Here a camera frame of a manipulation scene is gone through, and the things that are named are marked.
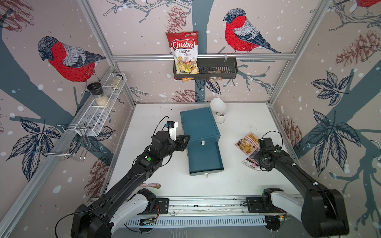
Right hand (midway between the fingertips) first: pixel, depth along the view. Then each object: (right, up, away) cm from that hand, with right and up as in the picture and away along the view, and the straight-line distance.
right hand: (258, 157), depth 88 cm
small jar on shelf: (-85, +46, -2) cm, 97 cm away
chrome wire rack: (-90, +15, -29) cm, 96 cm away
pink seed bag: (-3, -2, -1) cm, 4 cm away
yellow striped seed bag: (-3, +6, +10) cm, 12 cm away
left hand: (-41, +15, -12) cm, 45 cm away
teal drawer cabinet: (-36, +21, -7) cm, 42 cm away
